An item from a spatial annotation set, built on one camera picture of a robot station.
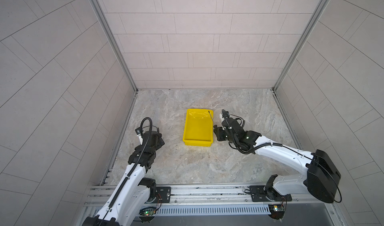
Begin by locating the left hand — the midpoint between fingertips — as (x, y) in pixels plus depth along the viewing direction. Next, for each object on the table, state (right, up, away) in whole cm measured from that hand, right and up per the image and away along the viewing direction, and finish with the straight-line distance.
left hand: (156, 137), depth 83 cm
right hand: (+32, +4, -2) cm, 33 cm away
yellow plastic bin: (+24, +5, +6) cm, 25 cm away
